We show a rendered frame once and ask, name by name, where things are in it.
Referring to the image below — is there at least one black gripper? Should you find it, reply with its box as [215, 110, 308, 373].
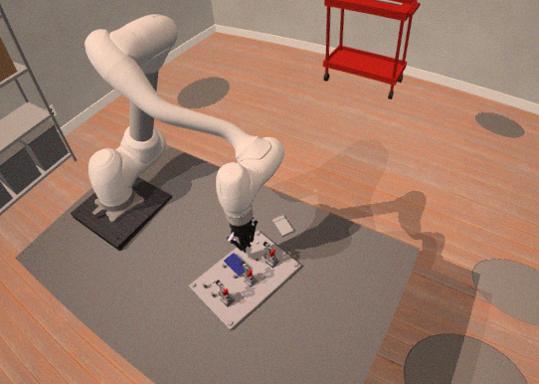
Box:
[227, 218, 258, 258]

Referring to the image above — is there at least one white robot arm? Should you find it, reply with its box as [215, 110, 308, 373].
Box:
[85, 15, 284, 226]

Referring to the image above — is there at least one blue rectangular plate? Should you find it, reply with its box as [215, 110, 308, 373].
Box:
[224, 253, 245, 277]

